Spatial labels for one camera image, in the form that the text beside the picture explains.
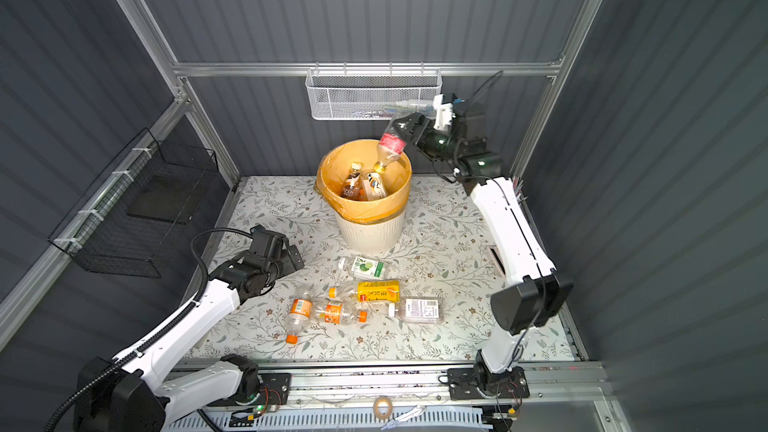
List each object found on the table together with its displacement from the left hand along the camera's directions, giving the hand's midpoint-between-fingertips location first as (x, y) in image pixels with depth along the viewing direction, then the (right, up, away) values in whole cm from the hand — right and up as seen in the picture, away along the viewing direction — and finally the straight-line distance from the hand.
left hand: (286, 261), depth 83 cm
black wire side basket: (-35, +11, -14) cm, 39 cm away
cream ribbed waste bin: (+23, +6, +6) cm, 25 cm away
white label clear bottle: (+37, -14, 0) cm, 39 cm away
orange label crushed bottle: (+14, -14, -3) cm, 20 cm away
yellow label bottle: (+28, -9, +1) cm, 29 cm away
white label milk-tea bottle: (+24, +21, +8) cm, 34 cm away
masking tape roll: (+28, -35, -13) cm, 46 cm away
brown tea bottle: (+17, +22, +13) cm, 31 cm away
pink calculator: (+64, -1, +10) cm, 65 cm away
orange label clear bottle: (+4, -16, -1) cm, 16 cm away
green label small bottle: (+21, -3, +8) cm, 23 cm away
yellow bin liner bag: (+12, +27, +7) cm, 31 cm away
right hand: (+33, +33, -13) cm, 48 cm away
